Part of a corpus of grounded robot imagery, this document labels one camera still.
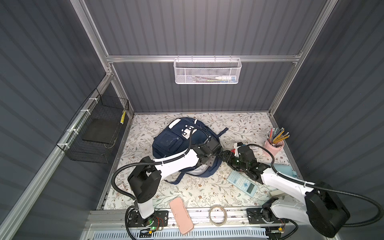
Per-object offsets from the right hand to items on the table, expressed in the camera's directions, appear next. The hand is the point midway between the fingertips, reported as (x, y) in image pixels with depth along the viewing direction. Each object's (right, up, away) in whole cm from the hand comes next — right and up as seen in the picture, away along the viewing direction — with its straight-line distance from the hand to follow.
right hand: (221, 157), depth 85 cm
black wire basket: (-65, +14, -13) cm, 68 cm away
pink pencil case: (-21, -28, -13) cm, 37 cm away
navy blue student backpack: (-25, +12, +11) cm, 30 cm away
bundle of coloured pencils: (+34, +12, +6) cm, 37 cm away
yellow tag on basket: (-56, +23, -1) cm, 61 cm away
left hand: (-8, +1, +1) cm, 8 cm away
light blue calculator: (+11, -14, -2) cm, 18 cm away
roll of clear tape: (0, -29, -10) cm, 30 cm away
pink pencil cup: (+32, +4, +4) cm, 32 cm away
